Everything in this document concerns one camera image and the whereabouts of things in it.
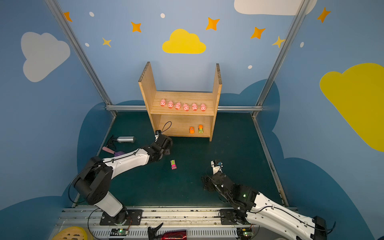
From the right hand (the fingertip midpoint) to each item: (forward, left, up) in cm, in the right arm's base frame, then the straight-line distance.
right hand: (208, 175), depth 77 cm
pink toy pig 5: (+32, +9, +18) cm, 38 cm away
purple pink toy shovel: (+15, +60, -9) cm, 62 cm away
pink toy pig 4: (+32, +14, +18) cm, 39 cm away
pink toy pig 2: (+34, +23, +18) cm, 45 cm away
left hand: (+18, +26, -3) cm, 32 cm away
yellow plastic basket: (-28, +63, -7) cm, 69 cm away
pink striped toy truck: (+8, +21, -9) cm, 24 cm away
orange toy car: (+33, +11, -4) cm, 35 cm away
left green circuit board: (-26, +45, -12) cm, 54 cm away
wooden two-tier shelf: (+30, +17, +15) cm, 37 cm away
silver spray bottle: (+25, +55, -7) cm, 61 cm away
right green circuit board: (-23, -18, -12) cm, 32 cm away
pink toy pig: (+35, +28, +19) cm, 48 cm away
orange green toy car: (+34, +5, -3) cm, 34 cm away
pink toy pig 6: (+32, +4, +18) cm, 37 cm away
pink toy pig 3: (+32, +19, +19) cm, 42 cm away
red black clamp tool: (-26, +18, -7) cm, 33 cm away
